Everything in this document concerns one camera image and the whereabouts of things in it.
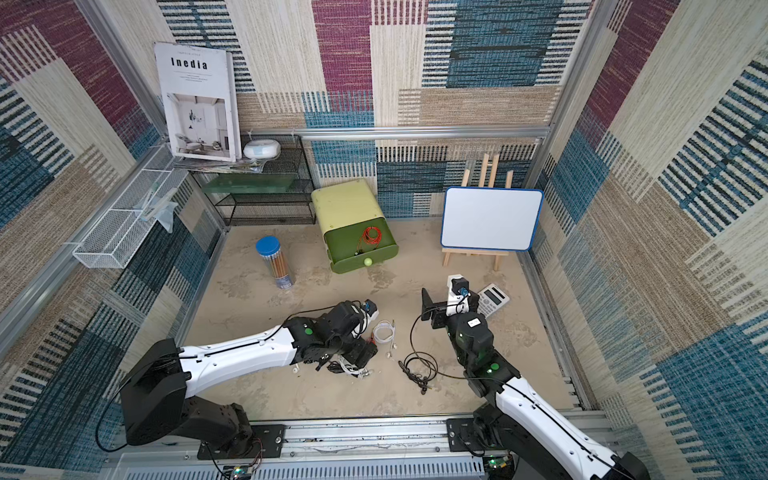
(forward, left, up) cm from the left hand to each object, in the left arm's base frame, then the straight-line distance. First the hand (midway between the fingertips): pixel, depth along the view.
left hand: (366, 340), depth 82 cm
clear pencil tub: (+23, +28, +13) cm, 38 cm away
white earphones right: (+6, -5, -7) cm, 10 cm away
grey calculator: (+15, -39, -6) cm, 42 cm away
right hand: (+8, -20, +13) cm, 25 cm away
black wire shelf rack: (+42, +30, +20) cm, 56 cm away
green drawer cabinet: (+28, +3, +13) cm, 32 cm away
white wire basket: (+15, +58, +26) cm, 65 cm away
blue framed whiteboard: (+35, -39, +11) cm, 53 cm away
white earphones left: (-6, +1, -7) cm, 9 cm away
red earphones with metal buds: (+29, -1, +8) cm, 30 cm away
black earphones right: (-5, -15, -8) cm, 18 cm away
